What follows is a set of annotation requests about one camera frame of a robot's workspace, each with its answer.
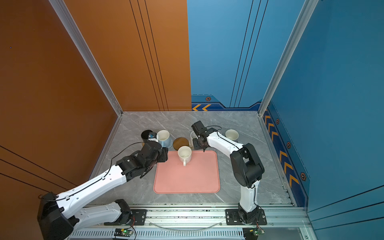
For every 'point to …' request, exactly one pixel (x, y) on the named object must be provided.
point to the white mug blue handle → (164, 138)
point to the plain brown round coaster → (180, 141)
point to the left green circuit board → (123, 232)
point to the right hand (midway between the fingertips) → (197, 145)
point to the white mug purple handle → (232, 134)
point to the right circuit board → (252, 233)
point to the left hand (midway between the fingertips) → (165, 148)
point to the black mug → (144, 135)
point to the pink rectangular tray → (200, 175)
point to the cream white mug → (184, 154)
